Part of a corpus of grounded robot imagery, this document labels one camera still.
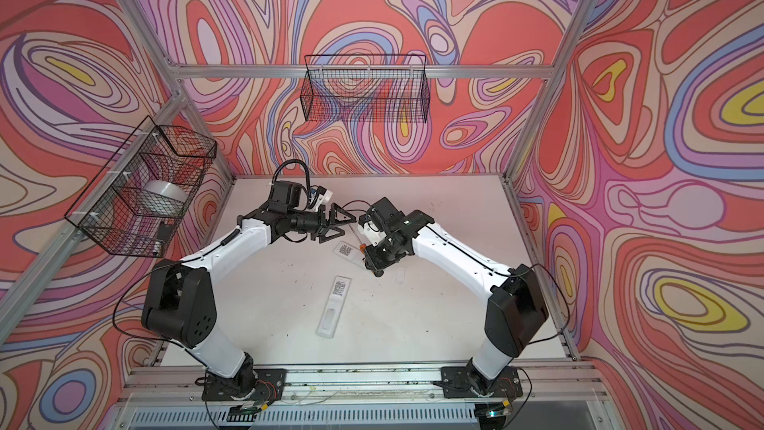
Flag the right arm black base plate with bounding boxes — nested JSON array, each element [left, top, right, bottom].
[[433, 366, 524, 401]]

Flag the black wire basket left wall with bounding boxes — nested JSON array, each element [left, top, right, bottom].
[[65, 118, 218, 258]]

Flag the silver tape roll in basket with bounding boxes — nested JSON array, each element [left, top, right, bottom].
[[137, 179, 188, 217]]

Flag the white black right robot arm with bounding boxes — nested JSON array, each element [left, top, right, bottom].
[[359, 198, 549, 383]]

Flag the white battery cover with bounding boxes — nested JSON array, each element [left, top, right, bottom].
[[395, 268, 406, 286]]

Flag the aluminium frame rails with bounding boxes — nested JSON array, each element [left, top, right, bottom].
[[0, 0, 622, 366]]

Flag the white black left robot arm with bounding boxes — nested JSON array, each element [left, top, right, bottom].
[[141, 181, 356, 380]]

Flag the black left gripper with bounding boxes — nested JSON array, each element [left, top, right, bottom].
[[285, 204, 355, 244]]

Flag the black wire basket back wall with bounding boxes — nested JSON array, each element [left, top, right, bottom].
[[300, 52, 431, 124]]

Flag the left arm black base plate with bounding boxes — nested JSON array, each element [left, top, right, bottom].
[[202, 368, 287, 403]]

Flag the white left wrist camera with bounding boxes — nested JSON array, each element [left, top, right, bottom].
[[308, 185, 333, 208]]

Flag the black wire basket wall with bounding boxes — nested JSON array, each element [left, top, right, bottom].
[[300, 52, 431, 124], [65, 118, 218, 258]]

